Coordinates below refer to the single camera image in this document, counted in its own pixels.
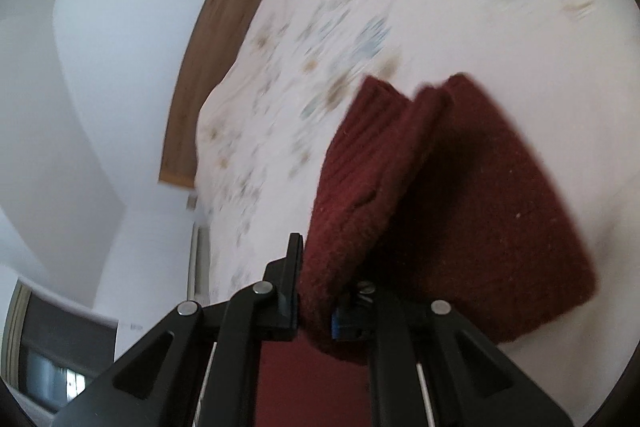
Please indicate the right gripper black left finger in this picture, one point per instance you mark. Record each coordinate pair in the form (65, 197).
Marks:
(199, 365)

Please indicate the dark red knitted sweater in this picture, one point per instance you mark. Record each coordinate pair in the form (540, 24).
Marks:
(431, 195)

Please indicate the beige wall switch plate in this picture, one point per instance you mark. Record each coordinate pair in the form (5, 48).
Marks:
(192, 201)

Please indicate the dark window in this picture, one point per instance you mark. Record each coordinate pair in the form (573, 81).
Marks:
(51, 351)

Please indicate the wooden headboard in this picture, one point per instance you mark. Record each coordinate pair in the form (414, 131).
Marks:
(216, 38)

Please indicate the floral cream bed duvet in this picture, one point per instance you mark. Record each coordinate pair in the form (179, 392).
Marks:
(566, 72)

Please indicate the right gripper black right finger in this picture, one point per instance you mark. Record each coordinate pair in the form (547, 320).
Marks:
(429, 366)

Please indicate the white radiator cover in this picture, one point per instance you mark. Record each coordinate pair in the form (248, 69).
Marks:
(198, 273)

